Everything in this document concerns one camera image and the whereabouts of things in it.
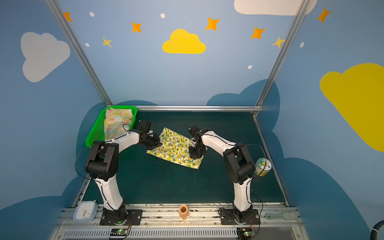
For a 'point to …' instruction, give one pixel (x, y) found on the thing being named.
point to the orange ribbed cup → (184, 212)
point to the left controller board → (119, 232)
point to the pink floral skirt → (117, 122)
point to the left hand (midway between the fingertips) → (164, 143)
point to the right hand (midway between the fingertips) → (194, 156)
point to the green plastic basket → (97, 133)
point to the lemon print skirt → (174, 148)
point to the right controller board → (244, 233)
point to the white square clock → (85, 211)
